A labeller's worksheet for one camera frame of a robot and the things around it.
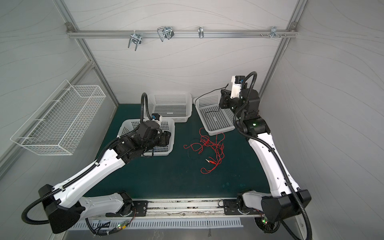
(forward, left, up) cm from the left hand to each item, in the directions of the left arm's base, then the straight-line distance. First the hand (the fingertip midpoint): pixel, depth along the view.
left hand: (169, 131), depth 74 cm
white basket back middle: (+41, +3, -24) cm, 48 cm away
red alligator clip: (-4, -23, -25) cm, 34 cm away
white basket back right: (+29, -28, -25) cm, 47 cm away
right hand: (+13, -27, +19) cm, 36 cm away
